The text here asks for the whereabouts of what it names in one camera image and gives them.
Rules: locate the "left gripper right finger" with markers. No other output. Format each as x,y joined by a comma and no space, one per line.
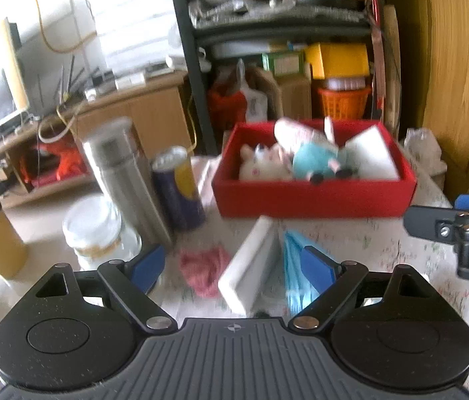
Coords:
336,283

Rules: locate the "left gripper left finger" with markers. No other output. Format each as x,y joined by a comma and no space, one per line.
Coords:
128,284

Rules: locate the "blue face mask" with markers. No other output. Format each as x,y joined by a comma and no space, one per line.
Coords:
299,291

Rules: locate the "pink knitted cloth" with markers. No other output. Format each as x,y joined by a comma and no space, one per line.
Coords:
203,269

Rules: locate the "white towel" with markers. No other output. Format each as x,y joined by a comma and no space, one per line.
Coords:
369,157

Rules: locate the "pink pig plush toy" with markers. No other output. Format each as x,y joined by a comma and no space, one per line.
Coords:
315,157

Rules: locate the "white plush toy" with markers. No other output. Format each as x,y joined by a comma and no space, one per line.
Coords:
265,164

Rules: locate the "jar with white lid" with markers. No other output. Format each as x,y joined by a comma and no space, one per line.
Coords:
97,232

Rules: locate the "white foam tray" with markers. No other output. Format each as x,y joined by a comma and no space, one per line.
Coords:
249,269

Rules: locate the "blue yellow drink can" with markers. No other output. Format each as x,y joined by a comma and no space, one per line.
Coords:
174,180

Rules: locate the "red cardboard box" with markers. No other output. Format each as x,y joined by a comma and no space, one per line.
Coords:
347,199

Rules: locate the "stainless steel thermos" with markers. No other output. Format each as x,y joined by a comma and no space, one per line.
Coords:
122,170

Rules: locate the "wooden tv stand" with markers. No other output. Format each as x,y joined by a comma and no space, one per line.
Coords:
47,156

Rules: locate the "orange plastic basket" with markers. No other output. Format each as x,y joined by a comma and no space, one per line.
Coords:
342,104

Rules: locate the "wooden cabinet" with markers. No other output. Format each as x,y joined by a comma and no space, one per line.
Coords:
434,47

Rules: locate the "brown cardboard box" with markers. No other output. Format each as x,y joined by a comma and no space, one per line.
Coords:
289,96

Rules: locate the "red white plastic bag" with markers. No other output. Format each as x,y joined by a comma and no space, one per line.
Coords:
233,100

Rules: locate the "yellow box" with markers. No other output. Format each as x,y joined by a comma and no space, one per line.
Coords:
337,60

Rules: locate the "green box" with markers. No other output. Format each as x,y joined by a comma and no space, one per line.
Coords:
282,64

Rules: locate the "black metal shelf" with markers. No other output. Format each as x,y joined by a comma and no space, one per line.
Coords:
287,27

